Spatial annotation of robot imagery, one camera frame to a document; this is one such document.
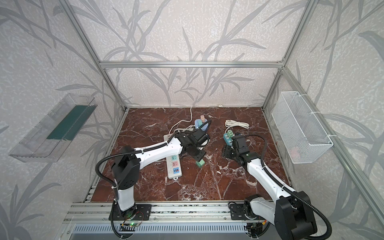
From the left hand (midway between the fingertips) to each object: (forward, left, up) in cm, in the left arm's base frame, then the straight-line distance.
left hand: (202, 150), depth 86 cm
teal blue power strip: (+11, -17, -7) cm, 22 cm away
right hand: (+3, -15, +1) cm, 15 cm away
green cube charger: (+14, -18, -3) cm, 23 cm away
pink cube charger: (+26, 0, -3) cm, 27 cm away
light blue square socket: (+22, +3, -3) cm, 23 cm away
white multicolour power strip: (-5, +17, -7) cm, 19 cm away
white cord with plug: (+21, +9, -8) cm, 24 cm away
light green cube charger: (-5, +1, -7) cm, 9 cm away
